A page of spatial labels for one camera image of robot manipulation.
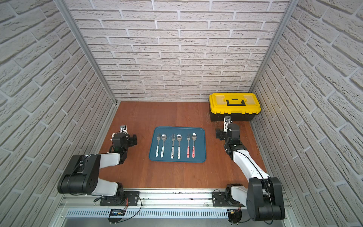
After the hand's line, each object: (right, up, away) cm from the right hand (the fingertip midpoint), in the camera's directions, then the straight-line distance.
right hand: (228, 127), depth 88 cm
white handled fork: (-47, -9, +10) cm, 49 cm away
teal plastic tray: (-32, -12, +5) cm, 35 cm away
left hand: (-70, -5, +5) cm, 70 cm away
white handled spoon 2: (-32, -8, +9) cm, 34 cm away
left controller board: (-64, -45, -15) cm, 80 cm away
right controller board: (-3, -43, -19) cm, 47 cm away
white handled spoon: (-43, -8, +8) cm, 44 cm away
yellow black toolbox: (+11, +14, +9) cm, 20 cm away
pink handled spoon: (-22, -8, +10) cm, 25 cm away
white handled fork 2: (-36, -9, +9) cm, 39 cm away
